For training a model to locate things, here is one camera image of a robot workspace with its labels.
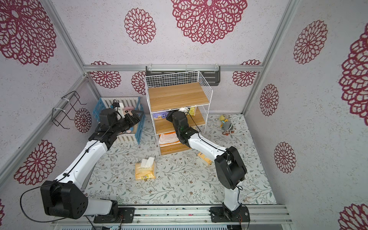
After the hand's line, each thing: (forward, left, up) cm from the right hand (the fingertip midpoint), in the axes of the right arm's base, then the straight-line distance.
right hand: (174, 108), depth 85 cm
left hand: (-8, +18, +2) cm, 20 cm away
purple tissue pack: (-6, +8, 0) cm, 10 cm away
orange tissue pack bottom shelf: (-8, +5, -19) cm, 21 cm away
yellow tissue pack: (-18, -18, -24) cm, 35 cm away
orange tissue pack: (-29, +16, -22) cm, 40 cm away
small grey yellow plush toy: (+7, -37, -23) cm, 44 cm away
